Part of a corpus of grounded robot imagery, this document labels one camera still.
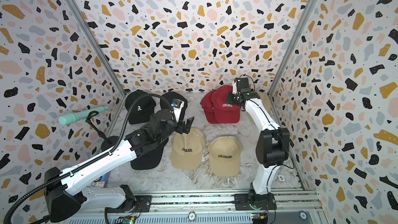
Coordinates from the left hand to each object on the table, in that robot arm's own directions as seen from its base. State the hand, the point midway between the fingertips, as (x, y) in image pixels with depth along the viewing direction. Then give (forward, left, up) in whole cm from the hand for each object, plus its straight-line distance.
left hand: (188, 113), depth 72 cm
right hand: (+19, -23, -9) cm, 31 cm away
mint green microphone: (-5, +47, +5) cm, 48 cm away
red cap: (+27, -9, -24) cm, 37 cm away
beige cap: (-7, +2, -24) cm, 25 cm away
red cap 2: (+14, -20, -19) cm, 31 cm away
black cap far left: (+22, +34, -23) cm, 47 cm away
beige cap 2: (-10, -18, -23) cm, 31 cm away
